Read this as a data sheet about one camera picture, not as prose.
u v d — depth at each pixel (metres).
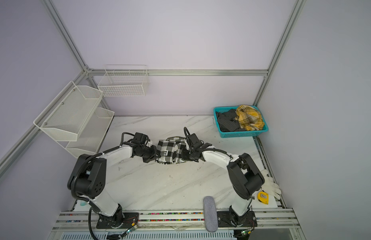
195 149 0.69
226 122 1.04
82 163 0.49
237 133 1.01
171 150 0.93
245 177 0.47
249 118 1.04
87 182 0.47
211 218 0.72
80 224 0.73
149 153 0.83
